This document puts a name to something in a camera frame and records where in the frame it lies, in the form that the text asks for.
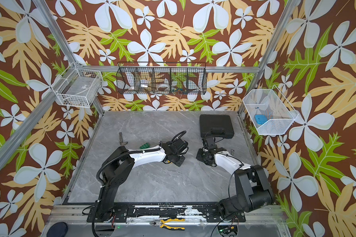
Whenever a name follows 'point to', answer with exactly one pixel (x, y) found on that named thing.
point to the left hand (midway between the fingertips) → (182, 158)
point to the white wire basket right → (270, 112)
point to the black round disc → (58, 229)
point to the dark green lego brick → (146, 145)
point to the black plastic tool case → (216, 126)
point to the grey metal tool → (120, 138)
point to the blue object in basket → (260, 119)
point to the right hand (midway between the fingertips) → (197, 155)
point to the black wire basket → (147, 78)
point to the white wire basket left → (77, 87)
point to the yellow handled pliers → (160, 223)
